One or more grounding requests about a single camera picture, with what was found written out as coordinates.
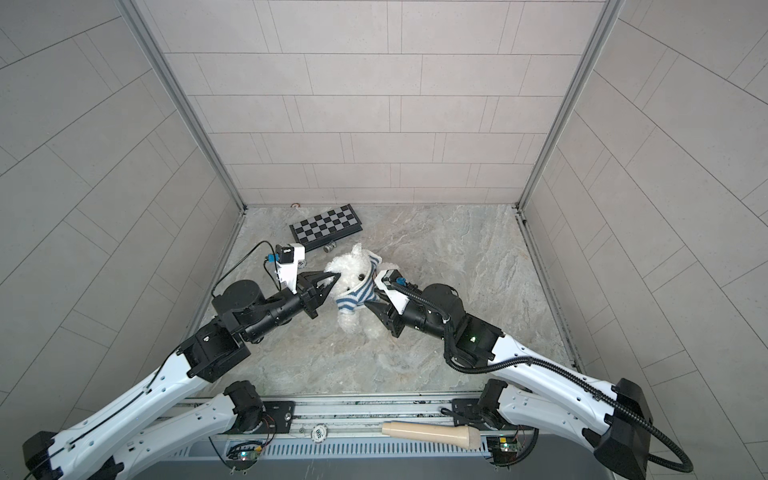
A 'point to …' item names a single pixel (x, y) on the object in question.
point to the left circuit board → (243, 455)
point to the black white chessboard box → (326, 227)
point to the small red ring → (295, 203)
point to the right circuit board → (503, 449)
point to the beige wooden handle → (464, 436)
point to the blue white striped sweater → (363, 293)
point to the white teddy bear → (354, 269)
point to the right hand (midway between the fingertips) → (369, 303)
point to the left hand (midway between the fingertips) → (345, 277)
